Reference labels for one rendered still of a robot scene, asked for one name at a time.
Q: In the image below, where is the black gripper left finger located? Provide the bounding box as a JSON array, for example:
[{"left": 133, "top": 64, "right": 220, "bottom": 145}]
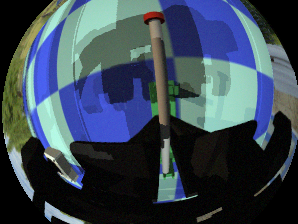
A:
[{"left": 69, "top": 115, "right": 161, "bottom": 202}]

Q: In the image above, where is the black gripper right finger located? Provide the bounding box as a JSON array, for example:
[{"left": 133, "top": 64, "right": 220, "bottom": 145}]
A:
[{"left": 169, "top": 115, "right": 257, "bottom": 198}]

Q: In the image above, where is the metal pin with red cap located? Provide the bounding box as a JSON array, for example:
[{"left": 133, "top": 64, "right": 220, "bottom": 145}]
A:
[{"left": 144, "top": 11, "right": 170, "bottom": 173}]

